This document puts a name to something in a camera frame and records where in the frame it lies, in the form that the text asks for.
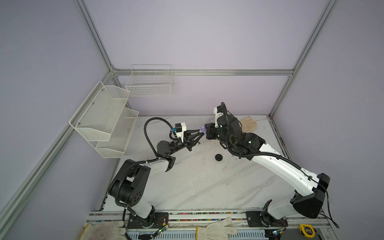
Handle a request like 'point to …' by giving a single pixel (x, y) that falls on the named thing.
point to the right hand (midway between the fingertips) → (203, 125)
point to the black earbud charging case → (218, 157)
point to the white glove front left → (104, 230)
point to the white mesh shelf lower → (115, 147)
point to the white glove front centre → (217, 230)
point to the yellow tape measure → (307, 230)
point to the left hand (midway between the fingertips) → (203, 132)
